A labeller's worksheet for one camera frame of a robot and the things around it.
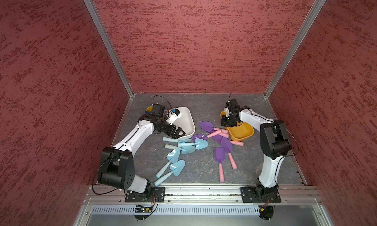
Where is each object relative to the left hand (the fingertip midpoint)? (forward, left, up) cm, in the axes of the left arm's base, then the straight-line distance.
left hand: (177, 133), depth 84 cm
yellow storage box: (+8, -43, -11) cm, 45 cm away
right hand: (+11, -30, -9) cm, 34 cm away
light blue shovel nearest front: (-17, 0, -11) cm, 20 cm away
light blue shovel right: (-1, -14, -11) cm, 18 cm away
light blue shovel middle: (-5, -5, -11) cm, 13 cm away
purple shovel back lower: (+3, -30, -8) cm, 32 cm away
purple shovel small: (+4, -13, -11) cm, 18 cm away
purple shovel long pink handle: (-1, -31, -11) cm, 33 cm away
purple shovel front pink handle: (-6, -26, -14) cm, 30 cm away
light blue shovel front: (-10, +3, -12) cm, 16 cm away
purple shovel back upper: (+12, -20, -12) cm, 26 cm away
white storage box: (+16, -4, -12) cm, 21 cm away
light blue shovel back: (+1, +6, -10) cm, 12 cm away
